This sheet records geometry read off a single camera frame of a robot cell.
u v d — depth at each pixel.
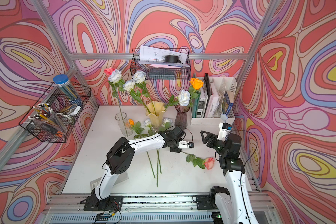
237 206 0.43
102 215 0.71
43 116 0.58
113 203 0.73
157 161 0.88
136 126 1.04
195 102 0.89
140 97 0.82
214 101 0.91
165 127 1.01
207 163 0.84
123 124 0.95
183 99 0.72
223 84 1.03
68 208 0.73
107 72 0.78
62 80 0.70
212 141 0.67
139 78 0.77
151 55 0.86
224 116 0.82
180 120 0.95
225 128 0.66
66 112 0.74
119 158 0.56
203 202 0.73
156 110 0.95
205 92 0.92
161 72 0.84
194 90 0.80
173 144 0.79
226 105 1.01
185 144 0.80
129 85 0.75
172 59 0.82
